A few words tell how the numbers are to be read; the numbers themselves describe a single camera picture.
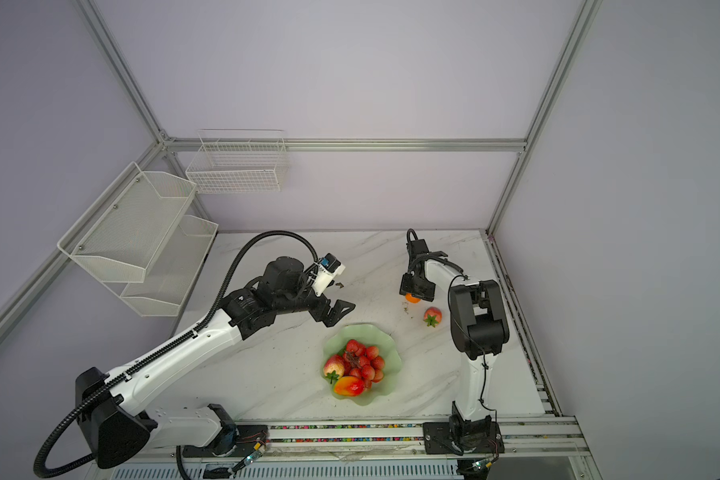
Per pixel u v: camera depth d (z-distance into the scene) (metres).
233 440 0.67
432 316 0.93
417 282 0.84
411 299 0.97
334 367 0.77
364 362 0.80
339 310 0.65
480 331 0.54
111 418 0.38
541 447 0.74
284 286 0.56
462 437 0.66
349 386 0.74
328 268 0.62
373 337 0.88
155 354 0.43
